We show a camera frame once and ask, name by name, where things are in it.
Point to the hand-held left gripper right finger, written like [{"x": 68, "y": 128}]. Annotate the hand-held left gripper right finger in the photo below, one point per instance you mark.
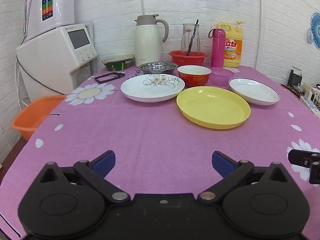
[{"x": 221, "y": 162}]

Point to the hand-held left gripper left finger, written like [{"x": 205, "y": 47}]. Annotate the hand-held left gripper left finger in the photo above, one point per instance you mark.
[{"x": 105, "y": 161}]

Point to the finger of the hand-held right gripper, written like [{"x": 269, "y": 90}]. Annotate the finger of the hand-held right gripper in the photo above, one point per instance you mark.
[{"x": 300, "y": 157}]

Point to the yellow plastic plate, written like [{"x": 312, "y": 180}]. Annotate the yellow plastic plate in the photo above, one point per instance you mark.
[{"x": 212, "y": 107}]

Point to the white plate with dark rim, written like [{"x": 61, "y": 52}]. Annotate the white plate with dark rim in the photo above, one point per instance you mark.
[{"x": 252, "y": 92}]

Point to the white floral plate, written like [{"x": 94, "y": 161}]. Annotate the white floral plate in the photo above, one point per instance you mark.
[{"x": 140, "y": 90}]

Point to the stainless steel bowl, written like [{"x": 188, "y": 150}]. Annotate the stainless steel bowl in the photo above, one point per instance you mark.
[{"x": 155, "y": 67}]

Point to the pink floral tablecloth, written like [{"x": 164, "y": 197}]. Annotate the pink floral tablecloth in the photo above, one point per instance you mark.
[{"x": 150, "y": 135}]

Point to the white power strip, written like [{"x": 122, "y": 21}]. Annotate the white power strip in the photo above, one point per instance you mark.
[{"x": 310, "y": 106}]

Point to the white charger plug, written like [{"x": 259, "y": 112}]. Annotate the white charger plug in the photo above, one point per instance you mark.
[{"x": 308, "y": 91}]

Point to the black box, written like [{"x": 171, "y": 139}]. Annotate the black box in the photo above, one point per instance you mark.
[{"x": 294, "y": 78}]

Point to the purple plastic bowl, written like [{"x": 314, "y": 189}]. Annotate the purple plastic bowl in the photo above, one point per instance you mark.
[{"x": 221, "y": 77}]

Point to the orange plastic basket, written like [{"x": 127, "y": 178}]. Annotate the orange plastic basket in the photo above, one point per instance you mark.
[{"x": 30, "y": 120}]

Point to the red ceramic bowl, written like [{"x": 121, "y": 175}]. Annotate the red ceramic bowl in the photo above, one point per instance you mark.
[{"x": 193, "y": 80}]

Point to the green instant noodle bowl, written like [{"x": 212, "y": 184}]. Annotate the green instant noodle bowl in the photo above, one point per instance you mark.
[{"x": 117, "y": 65}]

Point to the red plastic basin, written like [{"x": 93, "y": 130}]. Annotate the red plastic basin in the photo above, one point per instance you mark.
[{"x": 185, "y": 60}]

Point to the pink thermos bottle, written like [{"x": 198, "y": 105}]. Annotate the pink thermos bottle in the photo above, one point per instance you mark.
[{"x": 217, "y": 52}]

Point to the yellow detergent bottle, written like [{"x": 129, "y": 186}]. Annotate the yellow detergent bottle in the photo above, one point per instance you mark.
[{"x": 233, "y": 50}]

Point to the white water dispenser with screen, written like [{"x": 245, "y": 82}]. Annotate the white water dispenser with screen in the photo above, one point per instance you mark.
[{"x": 50, "y": 55}]

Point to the white thermos jug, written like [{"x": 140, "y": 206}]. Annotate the white thermos jug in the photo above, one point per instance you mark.
[{"x": 147, "y": 45}]

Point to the black stirring stick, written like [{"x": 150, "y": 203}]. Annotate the black stirring stick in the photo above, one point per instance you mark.
[{"x": 193, "y": 36}]

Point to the glass pitcher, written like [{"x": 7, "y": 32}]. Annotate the glass pitcher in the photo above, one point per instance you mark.
[{"x": 186, "y": 37}]

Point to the black rectangular frame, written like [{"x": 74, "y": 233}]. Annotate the black rectangular frame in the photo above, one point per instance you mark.
[{"x": 121, "y": 74}]

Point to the blue round wall decoration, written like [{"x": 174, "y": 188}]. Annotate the blue round wall decoration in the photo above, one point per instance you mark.
[{"x": 315, "y": 30}]

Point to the white wall pipe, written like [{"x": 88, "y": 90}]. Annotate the white wall pipe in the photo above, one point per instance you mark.
[{"x": 260, "y": 25}]

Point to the white wall water purifier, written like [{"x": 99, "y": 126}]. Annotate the white wall water purifier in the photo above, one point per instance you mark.
[{"x": 60, "y": 5}]

